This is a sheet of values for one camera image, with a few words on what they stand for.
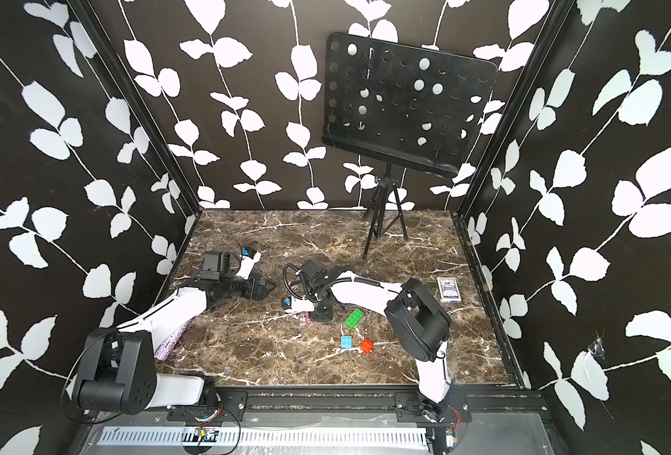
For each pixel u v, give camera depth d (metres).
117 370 0.42
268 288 0.83
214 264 0.70
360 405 0.75
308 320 0.89
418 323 0.49
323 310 0.79
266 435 0.70
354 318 0.90
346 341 0.84
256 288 0.79
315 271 0.72
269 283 0.85
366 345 0.84
